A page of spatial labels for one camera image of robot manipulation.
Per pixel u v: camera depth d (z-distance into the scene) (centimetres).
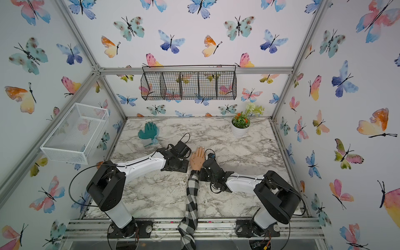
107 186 45
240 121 98
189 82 98
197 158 96
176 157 68
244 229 74
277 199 44
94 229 76
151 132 111
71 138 108
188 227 69
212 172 68
